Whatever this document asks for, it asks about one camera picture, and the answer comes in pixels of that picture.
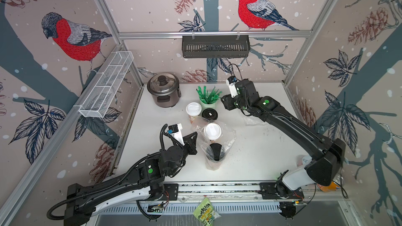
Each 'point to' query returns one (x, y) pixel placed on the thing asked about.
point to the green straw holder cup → (204, 105)
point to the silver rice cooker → (164, 88)
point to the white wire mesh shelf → (98, 95)
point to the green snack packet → (204, 212)
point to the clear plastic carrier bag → (226, 138)
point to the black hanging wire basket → (215, 46)
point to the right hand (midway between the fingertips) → (225, 95)
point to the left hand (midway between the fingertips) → (200, 132)
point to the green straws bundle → (209, 98)
